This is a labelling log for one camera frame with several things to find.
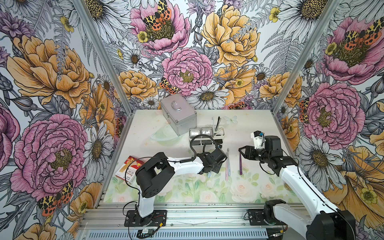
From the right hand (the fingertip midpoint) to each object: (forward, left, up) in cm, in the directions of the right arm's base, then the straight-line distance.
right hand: (242, 153), depth 83 cm
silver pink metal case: (+31, +36, +1) cm, 47 cm away
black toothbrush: (+21, +11, 0) cm, 24 cm away
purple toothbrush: (-4, -1, -12) cm, 13 cm away
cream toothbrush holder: (+17, +11, -4) cm, 21 cm away
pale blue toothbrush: (0, +6, -12) cm, 14 cm away
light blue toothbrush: (+23, +14, +4) cm, 27 cm away
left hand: (-2, +15, -11) cm, 19 cm away
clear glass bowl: (+23, +46, -13) cm, 53 cm away
